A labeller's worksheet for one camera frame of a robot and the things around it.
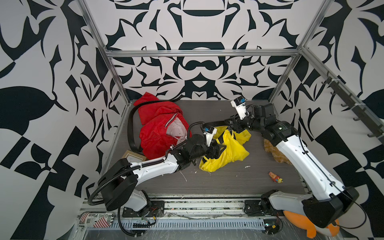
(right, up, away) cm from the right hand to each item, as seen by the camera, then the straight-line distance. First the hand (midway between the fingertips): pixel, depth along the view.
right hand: (228, 116), depth 72 cm
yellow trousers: (+4, -16, +2) cm, 17 cm away
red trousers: (-34, -5, +15) cm, 38 cm away
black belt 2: (-63, 0, +39) cm, 74 cm away
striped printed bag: (-59, -47, -3) cm, 76 cm away
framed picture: (-52, -24, +18) cm, 60 cm away
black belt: (-3, -5, +30) cm, 30 cm away
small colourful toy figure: (+27, -33, +9) cm, 44 cm away
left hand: (-3, -12, +4) cm, 13 cm away
